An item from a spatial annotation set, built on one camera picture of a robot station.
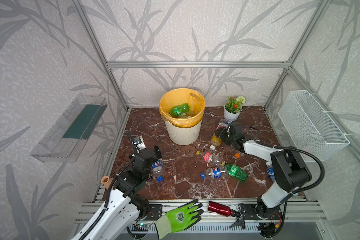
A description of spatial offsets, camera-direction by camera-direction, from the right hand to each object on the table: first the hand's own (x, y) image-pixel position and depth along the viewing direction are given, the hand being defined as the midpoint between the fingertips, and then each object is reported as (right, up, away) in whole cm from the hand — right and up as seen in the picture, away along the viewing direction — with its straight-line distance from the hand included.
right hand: (217, 129), depth 96 cm
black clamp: (+6, -43, -26) cm, 50 cm away
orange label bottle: (+11, -16, -5) cm, 20 cm away
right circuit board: (+21, -49, -23) cm, 58 cm away
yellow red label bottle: (-2, -7, -7) cm, 10 cm away
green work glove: (-23, -42, -25) cm, 54 cm away
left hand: (-37, -6, -20) cm, 43 cm away
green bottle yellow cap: (-25, +12, -1) cm, 28 cm away
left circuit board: (-42, -47, -24) cm, 67 cm away
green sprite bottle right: (+9, -24, -11) cm, 28 cm away
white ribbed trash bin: (-21, -4, -7) cm, 23 cm away
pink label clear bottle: (-4, -18, -4) cm, 19 cm away
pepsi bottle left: (-37, -24, -11) cm, 45 cm away
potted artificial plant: (+12, +14, +6) cm, 20 cm away
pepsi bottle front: (-5, -24, -13) cm, 28 cm away
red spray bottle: (-2, -38, -25) cm, 45 cm away
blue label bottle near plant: (+3, +3, -2) cm, 5 cm away
